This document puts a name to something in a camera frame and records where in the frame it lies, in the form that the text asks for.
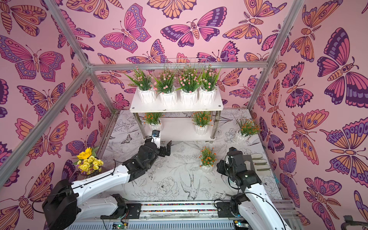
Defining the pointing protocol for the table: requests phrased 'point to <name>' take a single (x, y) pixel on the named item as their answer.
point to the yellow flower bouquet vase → (88, 163)
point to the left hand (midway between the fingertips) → (165, 139)
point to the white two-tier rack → (155, 107)
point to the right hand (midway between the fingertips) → (218, 163)
